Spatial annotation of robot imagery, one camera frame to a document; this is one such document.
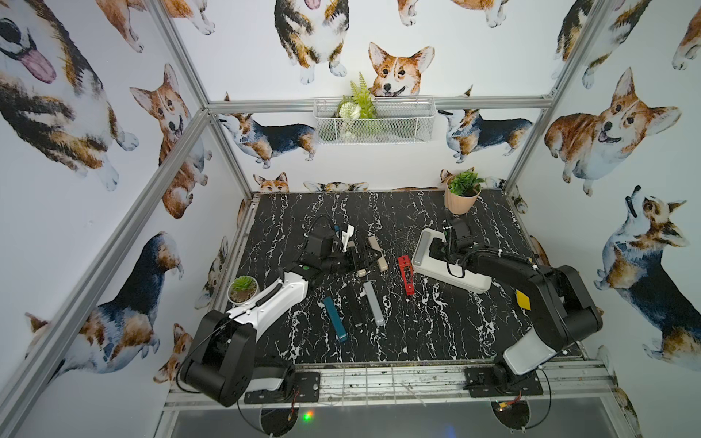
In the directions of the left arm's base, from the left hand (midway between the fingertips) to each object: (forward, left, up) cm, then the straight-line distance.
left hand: (376, 255), depth 81 cm
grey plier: (-8, +1, -15) cm, 18 cm away
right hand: (+9, -19, -9) cm, 23 cm away
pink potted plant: (+31, -34, -5) cm, 47 cm away
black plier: (-9, +7, -18) cm, 21 cm away
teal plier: (-14, +12, -15) cm, 24 cm away
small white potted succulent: (-6, +40, -8) cm, 42 cm away
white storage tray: (+6, -18, -17) cm, 25 cm away
